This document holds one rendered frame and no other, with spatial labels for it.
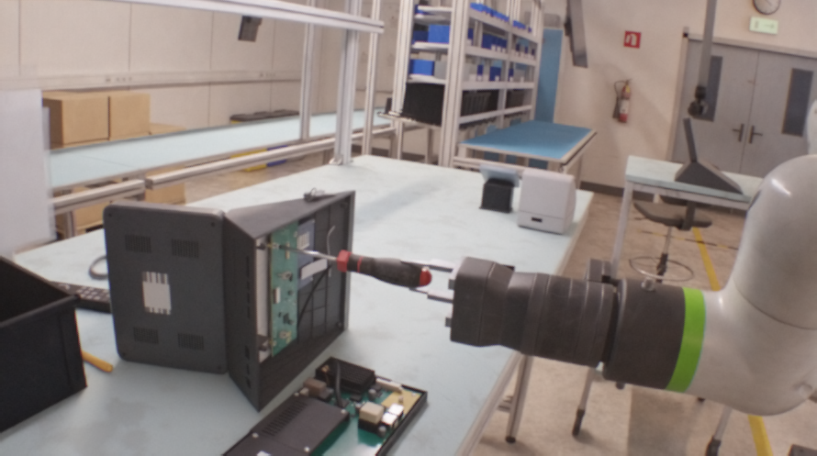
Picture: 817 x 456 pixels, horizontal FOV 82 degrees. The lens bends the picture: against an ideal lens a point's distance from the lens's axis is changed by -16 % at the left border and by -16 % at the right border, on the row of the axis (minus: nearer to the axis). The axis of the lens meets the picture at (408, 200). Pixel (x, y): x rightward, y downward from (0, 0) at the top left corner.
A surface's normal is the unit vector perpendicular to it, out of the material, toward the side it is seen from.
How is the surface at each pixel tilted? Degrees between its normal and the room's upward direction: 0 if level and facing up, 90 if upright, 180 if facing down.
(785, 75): 90
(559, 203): 90
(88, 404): 0
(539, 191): 90
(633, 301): 35
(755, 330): 99
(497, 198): 90
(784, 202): 69
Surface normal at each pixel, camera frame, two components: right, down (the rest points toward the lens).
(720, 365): -0.39, 0.10
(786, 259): -0.85, 0.34
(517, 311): -0.47, 0.33
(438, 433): 0.08, -0.97
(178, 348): 0.01, 0.25
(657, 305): -0.11, -0.67
